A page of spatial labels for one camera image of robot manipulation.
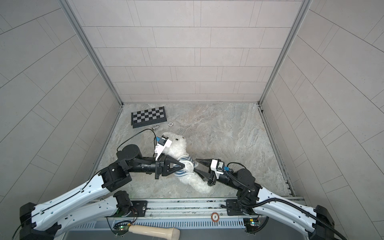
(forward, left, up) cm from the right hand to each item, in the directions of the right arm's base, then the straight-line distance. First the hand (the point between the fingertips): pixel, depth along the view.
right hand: (195, 168), depth 59 cm
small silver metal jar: (+39, +27, -22) cm, 53 cm away
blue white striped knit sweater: (-1, +2, +4) cm, 5 cm away
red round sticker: (-13, -7, -26) cm, 30 cm away
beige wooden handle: (-18, +13, -21) cm, 31 cm away
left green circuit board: (-16, +35, -23) cm, 45 cm away
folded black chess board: (+46, +32, -19) cm, 59 cm away
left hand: (-3, +4, +5) cm, 7 cm away
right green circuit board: (-16, -25, -27) cm, 40 cm away
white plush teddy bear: (+6, +7, +5) cm, 11 cm away
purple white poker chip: (+43, +17, -24) cm, 52 cm away
